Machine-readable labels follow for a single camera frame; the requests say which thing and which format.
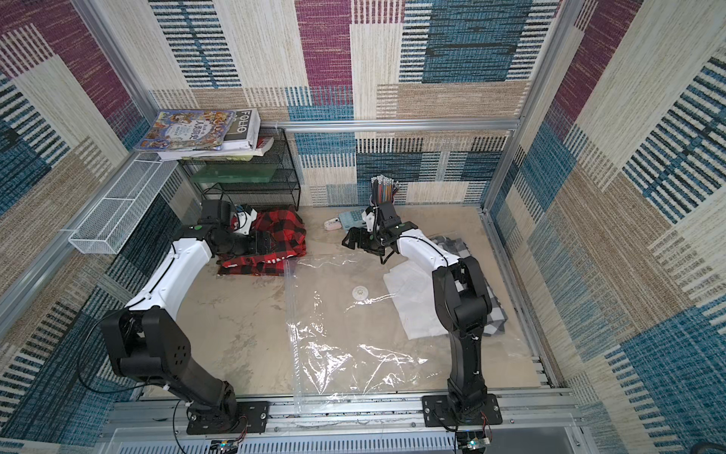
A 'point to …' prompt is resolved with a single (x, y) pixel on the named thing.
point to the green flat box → (234, 172)
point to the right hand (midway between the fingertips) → (350, 242)
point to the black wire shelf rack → (284, 190)
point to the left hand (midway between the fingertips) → (263, 244)
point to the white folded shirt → (411, 290)
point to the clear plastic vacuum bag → (361, 328)
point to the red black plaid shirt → (283, 236)
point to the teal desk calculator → (353, 219)
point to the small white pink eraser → (332, 224)
